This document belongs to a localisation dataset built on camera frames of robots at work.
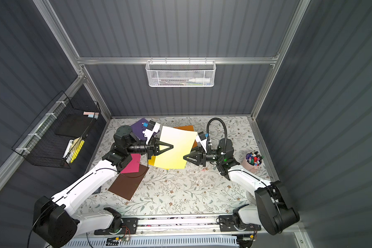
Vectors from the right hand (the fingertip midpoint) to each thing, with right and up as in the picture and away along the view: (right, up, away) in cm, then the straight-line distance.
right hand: (187, 158), depth 70 cm
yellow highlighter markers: (-50, +3, -2) cm, 50 cm away
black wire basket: (-62, +11, +2) cm, 63 cm away
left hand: (-7, +5, -7) cm, 11 cm away
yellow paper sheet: (-24, -7, +28) cm, 37 cm away
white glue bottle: (+7, +44, +24) cm, 50 cm away
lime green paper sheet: (-2, +8, -7) cm, 11 cm away
